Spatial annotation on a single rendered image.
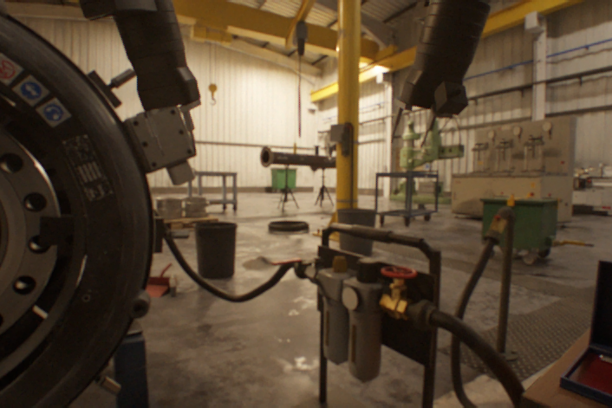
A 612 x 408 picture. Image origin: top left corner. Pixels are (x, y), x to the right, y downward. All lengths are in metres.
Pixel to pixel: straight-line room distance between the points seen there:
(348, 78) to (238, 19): 9.13
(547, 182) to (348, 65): 3.50
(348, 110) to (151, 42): 3.61
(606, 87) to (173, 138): 10.83
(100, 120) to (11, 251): 0.29
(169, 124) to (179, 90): 0.20
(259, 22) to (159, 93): 12.70
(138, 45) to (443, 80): 0.39
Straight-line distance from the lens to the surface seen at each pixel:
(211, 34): 12.44
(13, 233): 0.75
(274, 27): 13.33
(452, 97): 0.45
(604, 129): 10.92
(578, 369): 0.51
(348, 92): 4.05
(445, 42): 0.47
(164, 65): 0.48
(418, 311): 0.67
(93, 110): 0.63
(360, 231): 0.84
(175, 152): 0.67
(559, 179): 6.20
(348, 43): 4.23
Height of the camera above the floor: 0.69
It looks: 4 degrees down
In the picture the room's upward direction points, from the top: straight up
